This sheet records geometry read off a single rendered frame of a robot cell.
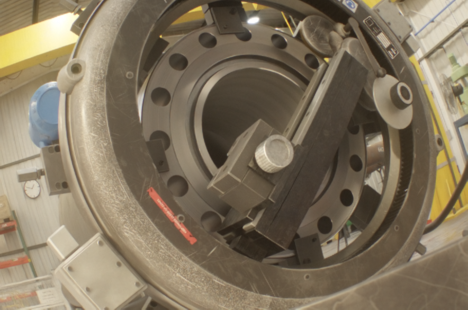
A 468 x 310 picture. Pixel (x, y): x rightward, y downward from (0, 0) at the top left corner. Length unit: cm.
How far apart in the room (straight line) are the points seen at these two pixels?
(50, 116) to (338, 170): 82
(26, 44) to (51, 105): 1121
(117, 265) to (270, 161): 25
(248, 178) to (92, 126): 22
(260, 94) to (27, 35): 1183
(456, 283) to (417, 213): 89
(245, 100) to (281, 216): 43
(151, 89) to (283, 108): 31
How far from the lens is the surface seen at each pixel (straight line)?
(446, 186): 464
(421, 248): 126
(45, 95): 164
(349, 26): 114
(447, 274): 20
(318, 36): 114
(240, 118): 133
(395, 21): 131
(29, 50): 1274
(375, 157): 920
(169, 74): 106
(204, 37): 115
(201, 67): 109
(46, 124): 161
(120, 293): 83
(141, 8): 96
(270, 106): 125
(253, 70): 114
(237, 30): 115
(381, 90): 110
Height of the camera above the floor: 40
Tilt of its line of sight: 11 degrees up
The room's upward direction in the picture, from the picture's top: 20 degrees counter-clockwise
